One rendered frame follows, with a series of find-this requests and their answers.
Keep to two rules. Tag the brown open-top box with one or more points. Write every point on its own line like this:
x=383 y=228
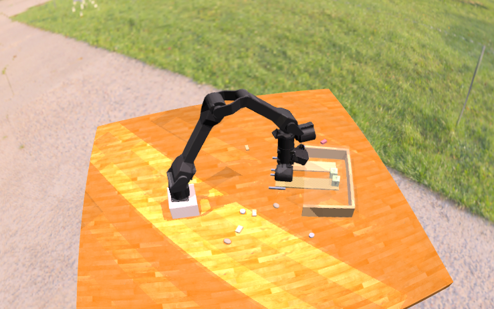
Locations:
x=328 y=182

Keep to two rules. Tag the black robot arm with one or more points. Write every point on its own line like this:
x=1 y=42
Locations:
x=213 y=111

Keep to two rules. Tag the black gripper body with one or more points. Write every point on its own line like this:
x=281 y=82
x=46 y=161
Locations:
x=284 y=171

